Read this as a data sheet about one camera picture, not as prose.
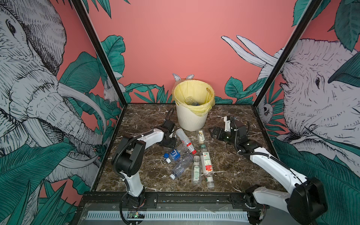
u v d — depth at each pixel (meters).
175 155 0.86
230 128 0.64
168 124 0.79
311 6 0.69
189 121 0.93
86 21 0.74
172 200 0.75
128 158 0.48
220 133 0.72
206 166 0.81
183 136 0.98
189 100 1.04
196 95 1.04
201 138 0.93
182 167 0.86
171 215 0.70
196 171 0.80
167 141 0.85
